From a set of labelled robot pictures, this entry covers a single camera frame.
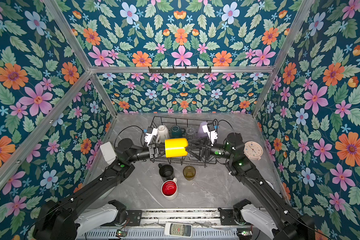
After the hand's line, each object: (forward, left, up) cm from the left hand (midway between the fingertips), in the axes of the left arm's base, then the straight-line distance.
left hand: (171, 148), depth 63 cm
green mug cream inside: (+23, -1, -20) cm, 30 cm away
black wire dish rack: (+40, -7, -31) cm, 52 cm away
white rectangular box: (+17, +44, -28) cm, 55 cm away
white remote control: (-27, -1, -29) cm, 40 cm away
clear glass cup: (+23, -10, -21) cm, 32 cm away
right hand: (0, -8, +1) cm, 8 cm away
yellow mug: (-2, -2, +3) cm, 5 cm away
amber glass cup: (+1, -7, -29) cm, 30 cm away
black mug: (+1, +6, -29) cm, 29 cm away
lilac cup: (+24, -17, -22) cm, 36 cm away
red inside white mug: (-8, +4, -31) cm, 32 cm away
